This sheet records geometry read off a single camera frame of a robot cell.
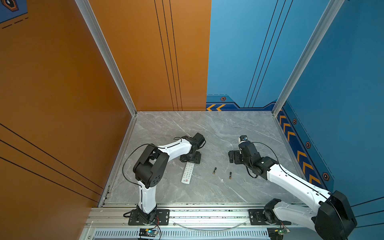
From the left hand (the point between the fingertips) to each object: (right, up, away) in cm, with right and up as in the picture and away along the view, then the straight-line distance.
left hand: (193, 159), depth 94 cm
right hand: (+24, +6, -9) cm, 26 cm away
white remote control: (-3, -6, -7) cm, 10 cm away
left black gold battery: (+13, -6, -5) cm, 15 cm away
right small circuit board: (+42, -29, -24) cm, 56 cm away
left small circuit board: (-21, -30, -23) cm, 43 cm away
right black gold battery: (+22, -8, -7) cm, 24 cm away
